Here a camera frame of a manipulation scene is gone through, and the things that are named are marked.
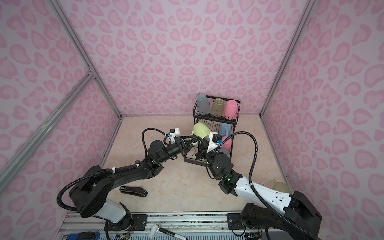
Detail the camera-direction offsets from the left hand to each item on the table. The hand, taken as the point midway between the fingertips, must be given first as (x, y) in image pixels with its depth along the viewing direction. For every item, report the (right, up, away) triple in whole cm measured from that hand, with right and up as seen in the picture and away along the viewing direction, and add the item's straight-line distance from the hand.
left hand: (198, 139), depth 70 cm
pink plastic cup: (+19, +16, +17) cm, 30 cm away
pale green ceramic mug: (+1, +4, +4) cm, 6 cm away
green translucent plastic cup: (+12, +18, +20) cm, 30 cm away
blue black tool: (-53, -44, -1) cm, 69 cm away
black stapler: (-35, -29, +12) cm, 47 cm away
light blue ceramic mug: (+18, +4, +28) cm, 33 cm away
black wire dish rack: (+10, +11, +17) cm, 22 cm away
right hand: (-1, +1, +1) cm, 1 cm away
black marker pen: (-19, -41, 0) cm, 45 cm away
